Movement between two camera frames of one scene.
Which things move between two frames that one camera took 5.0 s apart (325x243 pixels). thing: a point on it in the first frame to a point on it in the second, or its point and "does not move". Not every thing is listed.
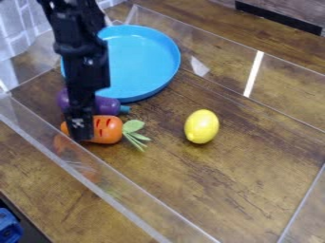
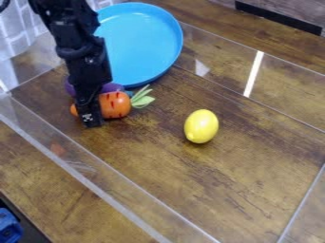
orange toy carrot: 110,130 to 114,103
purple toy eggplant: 103,105 to 109,86
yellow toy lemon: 201,126 does not move
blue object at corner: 12,230 does not move
